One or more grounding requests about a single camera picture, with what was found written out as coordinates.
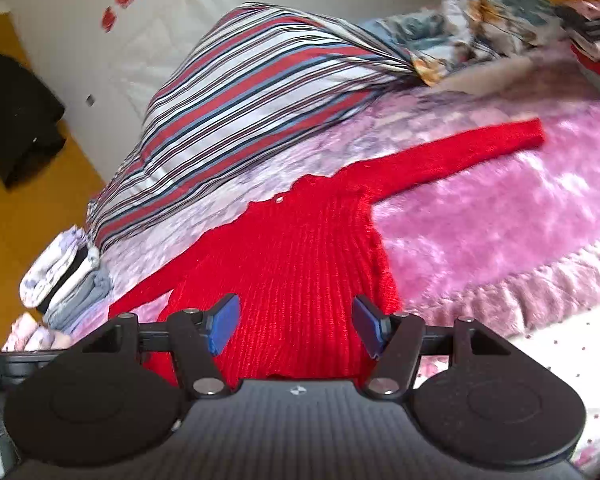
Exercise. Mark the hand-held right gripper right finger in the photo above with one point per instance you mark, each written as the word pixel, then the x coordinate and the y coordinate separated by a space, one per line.
pixel 367 326

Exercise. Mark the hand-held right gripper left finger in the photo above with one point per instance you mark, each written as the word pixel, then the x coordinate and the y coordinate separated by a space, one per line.
pixel 225 324

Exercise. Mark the red knit sweater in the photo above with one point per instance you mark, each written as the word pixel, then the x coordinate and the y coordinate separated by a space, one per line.
pixel 300 260

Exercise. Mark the pink cartoon print garment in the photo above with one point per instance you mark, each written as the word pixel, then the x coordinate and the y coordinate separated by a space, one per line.
pixel 27 335

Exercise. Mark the grey folded garment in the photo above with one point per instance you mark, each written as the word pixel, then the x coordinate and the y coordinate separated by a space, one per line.
pixel 82 302

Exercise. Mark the black folded garment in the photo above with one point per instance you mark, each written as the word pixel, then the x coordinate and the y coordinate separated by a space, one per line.
pixel 65 285

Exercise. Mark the lilac floral folded garment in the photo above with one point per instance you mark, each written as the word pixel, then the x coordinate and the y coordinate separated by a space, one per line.
pixel 50 270

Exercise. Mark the white folded garment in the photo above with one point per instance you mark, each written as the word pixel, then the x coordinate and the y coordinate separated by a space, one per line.
pixel 77 282

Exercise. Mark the yellow wooden wardrobe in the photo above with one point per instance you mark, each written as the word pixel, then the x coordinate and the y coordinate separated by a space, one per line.
pixel 30 240

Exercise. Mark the pink plush blanket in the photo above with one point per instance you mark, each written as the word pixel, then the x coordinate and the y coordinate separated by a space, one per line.
pixel 480 220

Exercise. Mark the striped bedding bundle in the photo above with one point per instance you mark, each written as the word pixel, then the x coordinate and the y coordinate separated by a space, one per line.
pixel 240 100

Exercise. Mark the black hanging garment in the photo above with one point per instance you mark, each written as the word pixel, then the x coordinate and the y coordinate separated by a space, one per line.
pixel 15 120

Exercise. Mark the white padded headboard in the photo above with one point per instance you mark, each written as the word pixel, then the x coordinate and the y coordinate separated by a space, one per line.
pixel 180 35

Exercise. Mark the floral pillow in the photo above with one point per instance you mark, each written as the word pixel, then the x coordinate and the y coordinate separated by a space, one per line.
pixel 490 15

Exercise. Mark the black white striped garment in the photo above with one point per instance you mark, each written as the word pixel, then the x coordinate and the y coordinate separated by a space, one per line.
pixel 597 30

